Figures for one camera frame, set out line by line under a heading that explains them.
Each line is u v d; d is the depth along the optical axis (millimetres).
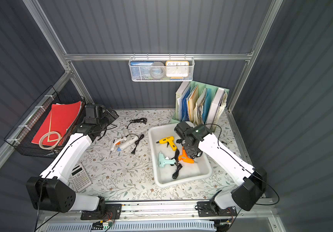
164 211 751
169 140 989
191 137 509
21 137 608
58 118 738
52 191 400
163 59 889
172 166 882
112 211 737
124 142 968
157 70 881
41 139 678
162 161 888
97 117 612
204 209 728
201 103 936
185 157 909
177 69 879
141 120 1118
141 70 842
